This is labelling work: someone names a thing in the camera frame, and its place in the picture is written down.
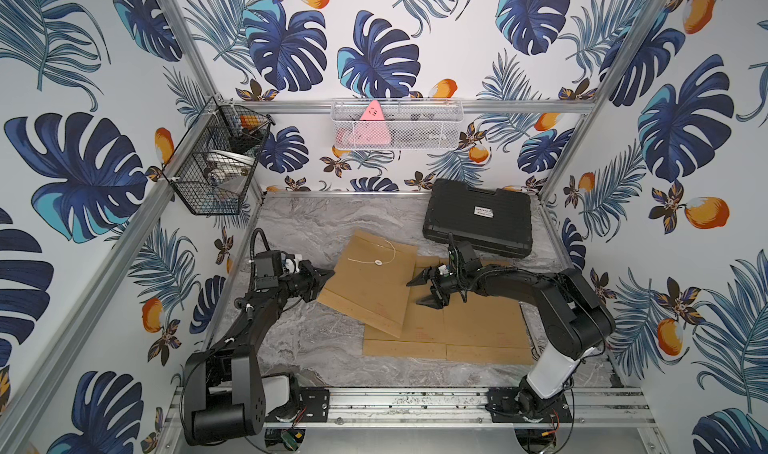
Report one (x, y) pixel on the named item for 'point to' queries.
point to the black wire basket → (213, 169)
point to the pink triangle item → (371, 128)
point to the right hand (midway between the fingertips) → (411, 290)
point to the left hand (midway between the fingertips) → (333, 267)
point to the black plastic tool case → (498, 220)
